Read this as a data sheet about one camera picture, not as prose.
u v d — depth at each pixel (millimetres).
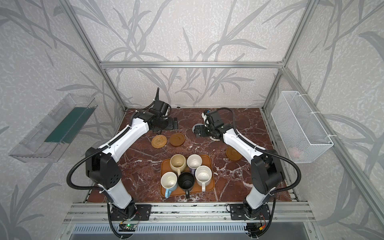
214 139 1017
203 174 843
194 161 873
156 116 619
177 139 1019
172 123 772
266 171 451
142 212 731
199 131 782
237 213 732
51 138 642
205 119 784
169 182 813
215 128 666
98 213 753
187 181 821
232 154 948
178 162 889
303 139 606
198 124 1109
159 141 1015
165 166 880
